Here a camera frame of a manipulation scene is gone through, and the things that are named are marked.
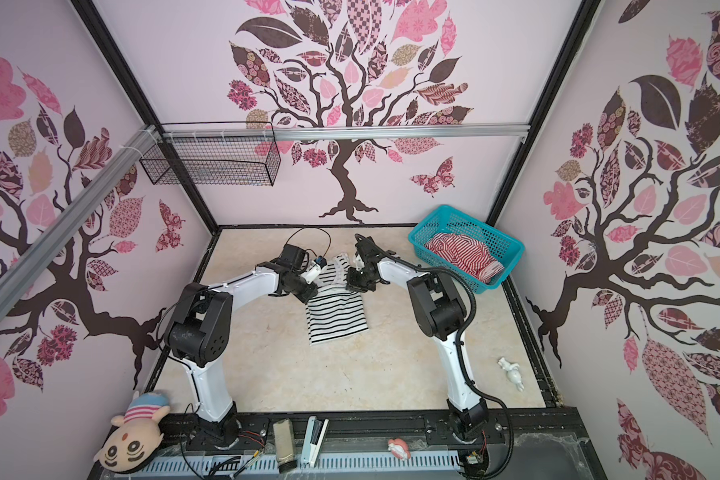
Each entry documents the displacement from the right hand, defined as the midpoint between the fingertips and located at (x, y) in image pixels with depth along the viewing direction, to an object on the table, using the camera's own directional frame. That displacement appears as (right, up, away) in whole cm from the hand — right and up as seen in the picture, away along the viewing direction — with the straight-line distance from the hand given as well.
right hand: (348, 282), depth 101 cm
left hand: (-12, -3, -3) cm, 13 cm away
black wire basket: (-42, +43, -6) cm, 60 cm away
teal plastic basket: (+39, +23, +13) cm, 47 cm away
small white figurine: (+47, -23, -21) cm, 56 cm away
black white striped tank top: (-4, -9, -7) cm, 12 cm away
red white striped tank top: (+43, +10, +6) cm, 45 cm away
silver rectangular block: (-13, -36, -31) cm, 50 cm away
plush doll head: (-46, -32, -34) cm, 66 cm away
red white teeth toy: (+14, -35, -34) cm, 51 cm away
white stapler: (-6, -34, -29) cm, 45 cm away
